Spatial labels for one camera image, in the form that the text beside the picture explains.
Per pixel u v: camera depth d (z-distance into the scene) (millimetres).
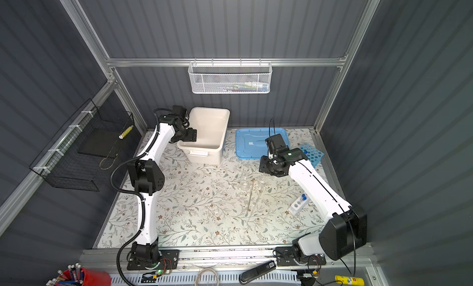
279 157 561
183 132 847
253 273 731
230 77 1238
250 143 1123
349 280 672
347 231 403
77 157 721
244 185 947
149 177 602
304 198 827
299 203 844
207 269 709
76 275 606
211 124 1063
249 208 870
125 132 812
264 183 957
